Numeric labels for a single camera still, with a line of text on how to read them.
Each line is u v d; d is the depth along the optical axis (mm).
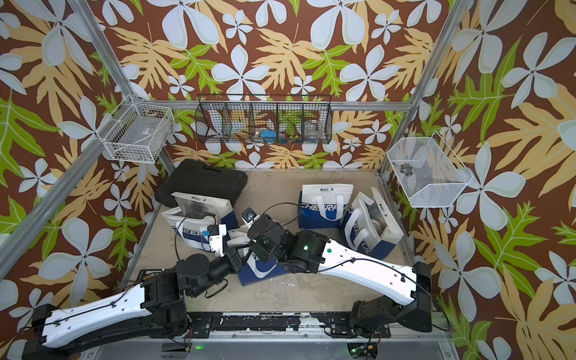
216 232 603
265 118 977
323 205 844
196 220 723
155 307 485
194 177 1063
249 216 555
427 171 839
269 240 458
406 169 842
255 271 652
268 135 935
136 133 889
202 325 743
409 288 396
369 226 704
